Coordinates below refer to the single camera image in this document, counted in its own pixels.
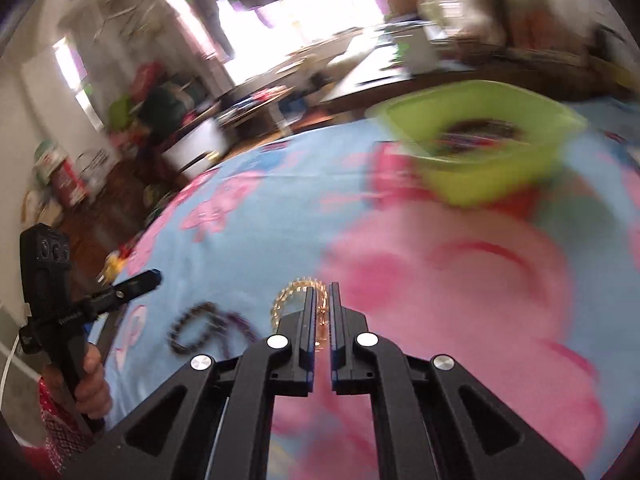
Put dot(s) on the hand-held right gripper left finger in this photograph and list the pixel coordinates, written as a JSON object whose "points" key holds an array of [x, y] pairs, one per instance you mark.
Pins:
{"points": [[309, 340]]}

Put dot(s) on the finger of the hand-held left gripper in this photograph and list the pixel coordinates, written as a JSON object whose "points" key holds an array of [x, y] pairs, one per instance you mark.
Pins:
{"points": [[137, 284]]}

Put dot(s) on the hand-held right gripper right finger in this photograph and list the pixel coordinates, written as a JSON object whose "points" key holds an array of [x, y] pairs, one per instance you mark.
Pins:
{"points": [[336, 345]]}

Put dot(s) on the green plastic basin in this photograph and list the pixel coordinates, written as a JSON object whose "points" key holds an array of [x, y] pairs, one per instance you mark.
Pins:
{"points": [[490, 180]]}

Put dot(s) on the person's left forearm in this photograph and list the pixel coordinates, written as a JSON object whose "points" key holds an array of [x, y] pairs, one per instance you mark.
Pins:
{"points": [[62, 435]]}

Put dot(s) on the person's left hand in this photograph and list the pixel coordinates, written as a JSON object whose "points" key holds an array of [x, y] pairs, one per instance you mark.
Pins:
{"points": [[95, 390]]}

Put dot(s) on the yellow plush toy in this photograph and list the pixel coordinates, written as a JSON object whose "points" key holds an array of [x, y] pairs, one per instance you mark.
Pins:
{"points": [[112, 266]]}

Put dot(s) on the red pack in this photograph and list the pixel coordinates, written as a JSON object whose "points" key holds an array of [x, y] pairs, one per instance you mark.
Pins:
{"points": [[70, 182]]}

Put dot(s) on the blue pink printed blanket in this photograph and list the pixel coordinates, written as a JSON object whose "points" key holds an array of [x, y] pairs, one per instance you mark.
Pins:
{"points": [[280, 220]]}

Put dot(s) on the green white pack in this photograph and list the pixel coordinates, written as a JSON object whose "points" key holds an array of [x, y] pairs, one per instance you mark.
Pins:
{"points": [[47, 155]]}

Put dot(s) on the green bag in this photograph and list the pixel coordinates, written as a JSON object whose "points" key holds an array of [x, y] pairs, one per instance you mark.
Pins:
{"points": [[120, 112]]}

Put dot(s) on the dark duffel bag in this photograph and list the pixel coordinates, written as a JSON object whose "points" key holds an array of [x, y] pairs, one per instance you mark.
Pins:
{"points": [[172, 102]]}

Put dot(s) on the red bag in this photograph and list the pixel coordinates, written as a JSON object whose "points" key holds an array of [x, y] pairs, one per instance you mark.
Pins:
{"points": [[147, 79]]}

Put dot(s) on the wooden desk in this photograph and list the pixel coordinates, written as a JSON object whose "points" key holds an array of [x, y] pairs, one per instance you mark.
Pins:
{"points": [[365, 77]]}

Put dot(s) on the grey hanging shirt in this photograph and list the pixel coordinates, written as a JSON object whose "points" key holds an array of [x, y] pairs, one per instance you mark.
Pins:
{"points": [[207, 0]]}

